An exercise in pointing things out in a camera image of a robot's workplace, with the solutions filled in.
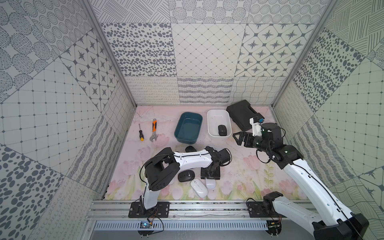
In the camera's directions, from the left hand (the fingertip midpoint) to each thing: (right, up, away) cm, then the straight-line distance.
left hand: (218, 183), depth 80 cm
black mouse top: (-16, +16, +14) cm, 26 cm away
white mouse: (-4, -1, +2) cm, 5 cm away
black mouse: (+6, +27, +24) cm, 37 cm away
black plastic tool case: (+22, +39, +32) cm, 55 cm away
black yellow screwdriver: (-51, +24, +22) cm, 60 cm away
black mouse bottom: (-18, +2, +4) cm, 19 cm away
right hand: (+11, +26, -4) cm, 28 cm away
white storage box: (+4, +32, +27) cm, 42 cm away
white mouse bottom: (-11, -2, 0) cm, 11 cm away
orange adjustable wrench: (-41, +24, +22) cm, 52 cm away
